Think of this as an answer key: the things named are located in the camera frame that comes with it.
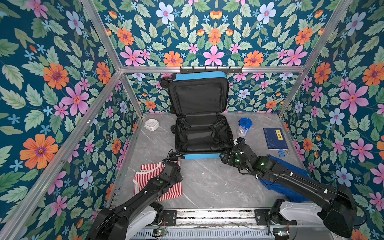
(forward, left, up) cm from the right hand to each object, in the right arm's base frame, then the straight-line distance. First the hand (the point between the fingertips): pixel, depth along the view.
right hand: (223, 156), depth 78 cm
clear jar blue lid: (+25, -17, -4) cm, 31 cm away
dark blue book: (+22, -40, -16) cm, 49 cm away
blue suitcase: (+36, +13, +8) cm, 40 cm away
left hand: (-3, +23, -13) cm, 27 cm away
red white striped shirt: (-2, +43, -15) cm, 45 cm away
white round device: (+33, +49, -11) cm, 60 cm away
